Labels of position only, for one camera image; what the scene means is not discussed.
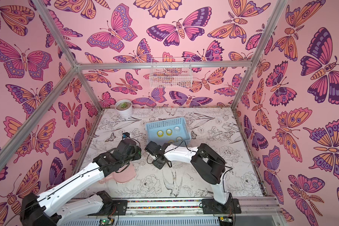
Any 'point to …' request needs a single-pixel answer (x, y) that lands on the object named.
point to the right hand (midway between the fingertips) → (157, 163)
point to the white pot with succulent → (124, 107)
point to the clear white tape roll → (177, 129)
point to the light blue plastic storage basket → (151, 129)
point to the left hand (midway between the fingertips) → (141, 148)
